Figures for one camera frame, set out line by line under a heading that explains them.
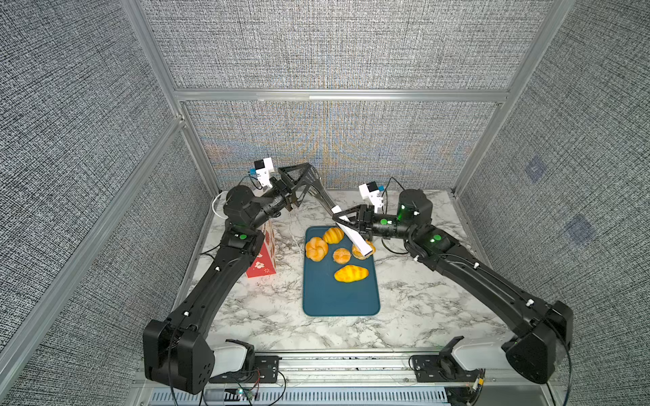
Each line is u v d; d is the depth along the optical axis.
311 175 0.66
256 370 0.72
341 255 0.94
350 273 0.90
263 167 0.63
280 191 0.57
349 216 0.63
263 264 0.90
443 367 0.65
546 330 0.39
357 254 0.96
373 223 0.59
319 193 0.65
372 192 0.64
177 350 0.39
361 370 0.75
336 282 0.90
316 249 0.97
